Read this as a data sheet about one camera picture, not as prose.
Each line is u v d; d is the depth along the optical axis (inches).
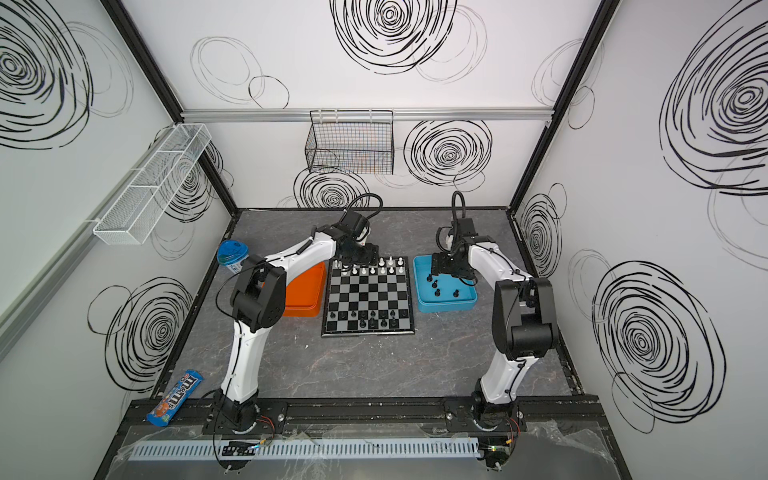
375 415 29.6
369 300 36.8
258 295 22.1
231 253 37.3
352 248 32.8
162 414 29.1
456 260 27.9
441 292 37.9
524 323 18.9
